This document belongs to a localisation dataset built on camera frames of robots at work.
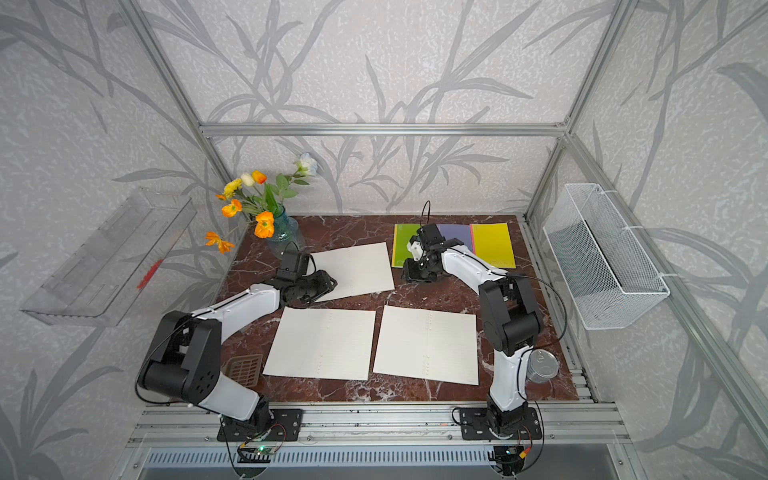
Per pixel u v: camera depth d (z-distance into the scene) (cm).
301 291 76
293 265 72
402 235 115
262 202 89
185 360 44
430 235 78
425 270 81
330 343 87
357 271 106
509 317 51
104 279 67
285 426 72
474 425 72
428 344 87
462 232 116
